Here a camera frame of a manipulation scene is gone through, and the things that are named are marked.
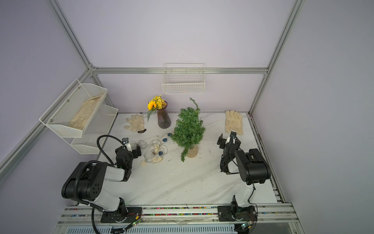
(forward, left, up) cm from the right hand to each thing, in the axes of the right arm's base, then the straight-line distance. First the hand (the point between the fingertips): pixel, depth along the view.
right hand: (229, 137), depth 96 cm
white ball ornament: (-12, +47, -6) cm, 49 cm away
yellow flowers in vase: (+16, +47, +17) cm, 52 cm away
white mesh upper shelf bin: (0, +90, +26) cm, 94 cm away
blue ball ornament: (+8, +42, -6) cm, 43 cm away
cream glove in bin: (-4, +85, +24) cm, 88 cm away
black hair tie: (+11, +63, -6) cm, 64 cm away
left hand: (-5, +66, -2) cm, 66 cm away
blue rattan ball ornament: (+4, +45, -7) cm, 45 cm away
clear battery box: (-7, +49, -6) cm, 50 cm away
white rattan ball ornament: (-15, +57, -5) cm, 59 cm away
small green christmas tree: (-9, +27, +22) cm, 36 cm away
